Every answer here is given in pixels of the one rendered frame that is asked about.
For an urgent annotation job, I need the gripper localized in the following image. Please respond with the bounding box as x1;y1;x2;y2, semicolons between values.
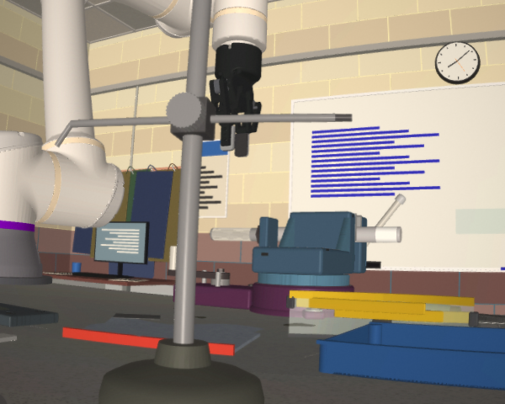
209;41;263;158

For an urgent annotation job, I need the blue vise jaw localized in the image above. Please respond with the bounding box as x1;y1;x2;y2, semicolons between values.
258;215;280;248

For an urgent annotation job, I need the blue bench vise body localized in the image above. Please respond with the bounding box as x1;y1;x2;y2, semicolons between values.
252;210;368;277

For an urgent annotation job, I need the grey swivel clamp lever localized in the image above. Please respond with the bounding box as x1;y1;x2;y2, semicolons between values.
198;267;231;288

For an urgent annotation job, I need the white tommy bar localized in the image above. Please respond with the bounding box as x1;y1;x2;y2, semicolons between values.
375;194;407;231

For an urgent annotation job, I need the light blue swivel base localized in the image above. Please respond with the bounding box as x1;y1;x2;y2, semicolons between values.
258;272;351;292

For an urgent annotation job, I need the white vise screw head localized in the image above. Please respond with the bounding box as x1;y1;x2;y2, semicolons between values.
354;226;403;244

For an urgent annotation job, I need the yellow long flat bar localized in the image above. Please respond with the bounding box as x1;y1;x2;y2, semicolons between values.
286;290;476;326

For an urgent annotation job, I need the grey thin bent rod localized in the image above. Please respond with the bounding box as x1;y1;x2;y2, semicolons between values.
53;113;354;149

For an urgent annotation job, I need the grey clamp block with knob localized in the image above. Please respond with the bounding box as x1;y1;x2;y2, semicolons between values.
165;93;216;141

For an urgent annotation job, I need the white poster with blue header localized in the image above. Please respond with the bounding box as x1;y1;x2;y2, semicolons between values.
199;140;230;220

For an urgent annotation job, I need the olive hanging panel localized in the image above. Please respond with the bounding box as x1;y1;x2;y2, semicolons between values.
121;168;138;224
167;167;183;261

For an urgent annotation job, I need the dark blue hanging panel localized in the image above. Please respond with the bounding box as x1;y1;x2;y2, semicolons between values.
130;167;175;263
71;226;97;256

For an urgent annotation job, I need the grey knurled cylinder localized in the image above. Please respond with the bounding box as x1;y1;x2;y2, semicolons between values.
210;226;261;242

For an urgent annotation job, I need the black computer monitor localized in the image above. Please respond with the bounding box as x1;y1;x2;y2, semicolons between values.
93;221;151;279

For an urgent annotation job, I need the brown desk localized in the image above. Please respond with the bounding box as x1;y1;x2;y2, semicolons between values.
41;270;174;296

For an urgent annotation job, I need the pale grey block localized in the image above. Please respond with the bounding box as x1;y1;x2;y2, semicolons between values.
287;306;337;336

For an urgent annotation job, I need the whiteboard with blue lines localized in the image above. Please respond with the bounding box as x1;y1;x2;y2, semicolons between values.
289;81;505;273

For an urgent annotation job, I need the grey sheet with red edge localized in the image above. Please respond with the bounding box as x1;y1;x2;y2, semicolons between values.
61;316;263;357

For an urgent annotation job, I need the dark grey flat block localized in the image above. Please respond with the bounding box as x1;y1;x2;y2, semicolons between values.
0;299;61;328

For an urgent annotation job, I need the blue shallow tray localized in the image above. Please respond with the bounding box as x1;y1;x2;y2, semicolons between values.
316;321;505;391

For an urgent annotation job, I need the grey post stand, dark base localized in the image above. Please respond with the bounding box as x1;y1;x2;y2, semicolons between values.
98;0;265;404

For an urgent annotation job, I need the purple base plate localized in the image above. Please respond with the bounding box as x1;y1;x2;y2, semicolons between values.
172;280;356;317

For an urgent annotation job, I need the black-rimmed round wall clock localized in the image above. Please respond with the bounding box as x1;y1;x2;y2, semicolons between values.
434;40;482;84

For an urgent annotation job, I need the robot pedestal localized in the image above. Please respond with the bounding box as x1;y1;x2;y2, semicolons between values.
0;228;53;287

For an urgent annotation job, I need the black ribbed tool handle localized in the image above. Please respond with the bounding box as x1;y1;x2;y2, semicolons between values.
468;311;505;330

